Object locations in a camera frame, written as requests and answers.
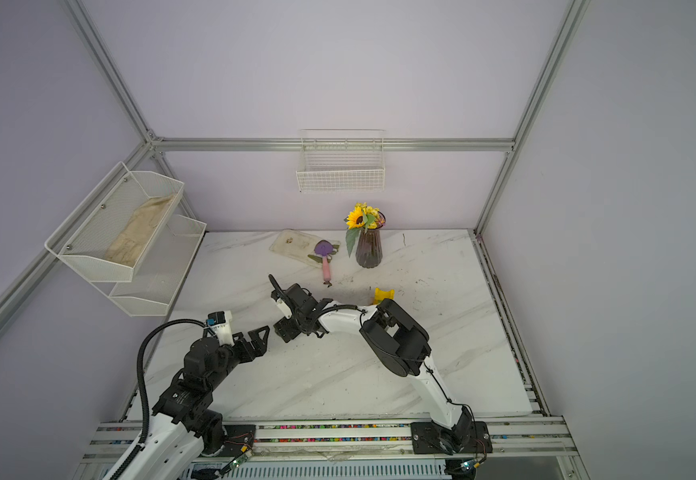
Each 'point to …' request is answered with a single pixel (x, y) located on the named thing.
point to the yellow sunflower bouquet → (360, 217)
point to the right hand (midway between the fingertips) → (283, 324)
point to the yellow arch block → (380, 295)
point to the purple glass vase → (369, 249)
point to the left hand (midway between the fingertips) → (255, 334)
